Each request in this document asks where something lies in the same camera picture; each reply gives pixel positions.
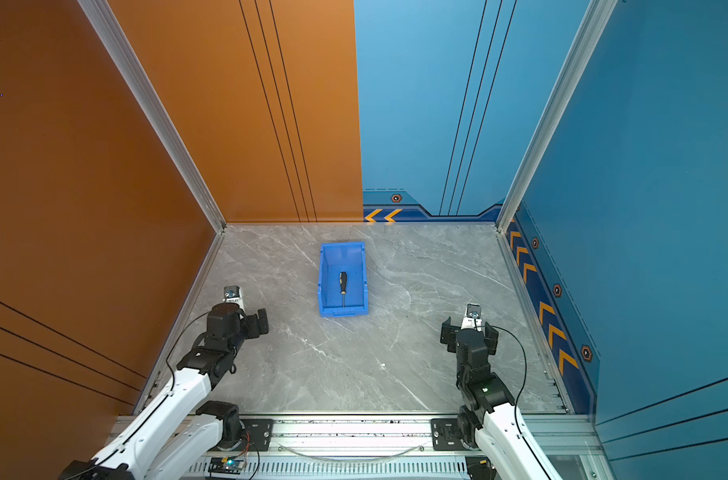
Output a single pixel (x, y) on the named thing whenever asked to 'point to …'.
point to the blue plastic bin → (348, 257)
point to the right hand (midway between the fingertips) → (464, 321)
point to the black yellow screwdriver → (343, 286)
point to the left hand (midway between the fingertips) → (249, 309)
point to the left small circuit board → (226, 465)
